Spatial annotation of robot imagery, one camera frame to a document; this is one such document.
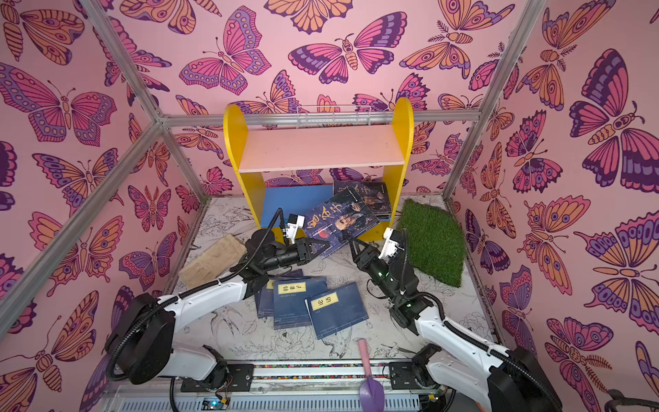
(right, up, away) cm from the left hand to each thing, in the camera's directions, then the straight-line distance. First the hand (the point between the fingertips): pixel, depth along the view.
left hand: (331, 245), depth 72 cm
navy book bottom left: (-22, -20, +13) cm, 33 cm away
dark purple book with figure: (+16, +16, +23) cm, 32 cm away
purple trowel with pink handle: (+11, -41, -3) cm, 42 cm away
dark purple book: (+3, +7, +4) cm, 9 cm away
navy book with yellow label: (+1, -22, +12) cm, 25 cm away
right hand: (+6, +2, 0) cm, 6 cm away
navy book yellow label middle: (-14, -18, +12) cm, 26 cm away
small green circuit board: (-34, -45, 0) cm, 56 cm away
